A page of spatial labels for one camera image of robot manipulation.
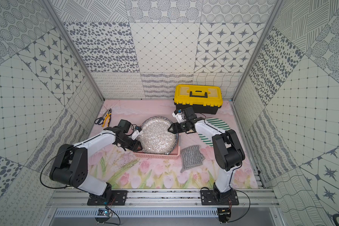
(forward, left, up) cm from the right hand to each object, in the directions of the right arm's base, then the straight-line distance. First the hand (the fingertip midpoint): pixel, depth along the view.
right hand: (172, 130), depth 92 cm
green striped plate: (+12, -34, -7) cm, 36 cm away
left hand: (-9, +23, -4) cm, 24 cm away
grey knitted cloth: (-15, -12, -6) cm, 20 cm away
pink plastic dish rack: (-16, -1, -3) cm, 16 cm away
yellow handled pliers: (+19, +52, -6) cm, 55 cm away
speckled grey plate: (-3, +11, -4) cm, 12 cm away
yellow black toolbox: (+21, -23, +8) cm, 33 cm away
